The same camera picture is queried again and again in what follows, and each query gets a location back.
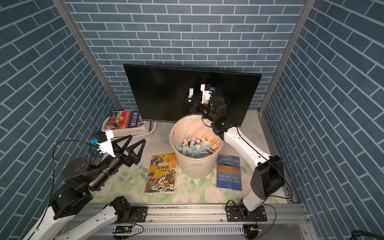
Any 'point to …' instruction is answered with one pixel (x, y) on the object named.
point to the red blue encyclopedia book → (124, 123)
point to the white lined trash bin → (201, 168)
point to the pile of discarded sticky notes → (197, 146)
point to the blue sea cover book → (228, 176)
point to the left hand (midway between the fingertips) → (143, 139)
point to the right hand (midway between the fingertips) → (188, 99)
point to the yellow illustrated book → (161, 174)
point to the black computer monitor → (164, 94)
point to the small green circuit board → (122, 229)
